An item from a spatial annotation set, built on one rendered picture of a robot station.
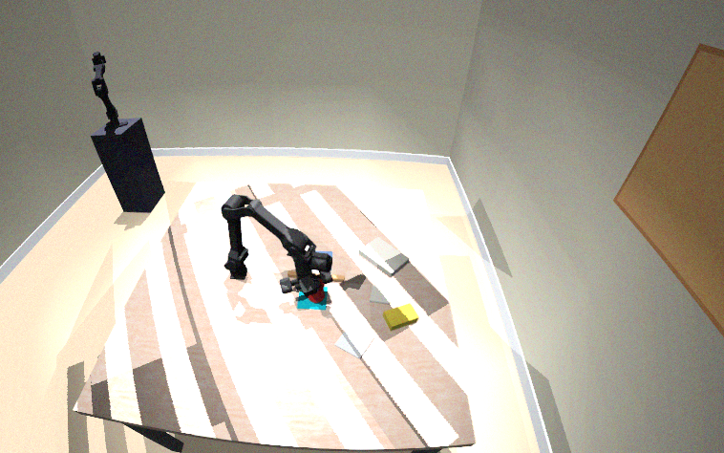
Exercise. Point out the yellow rectangular block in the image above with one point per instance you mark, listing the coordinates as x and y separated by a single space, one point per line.
400 317

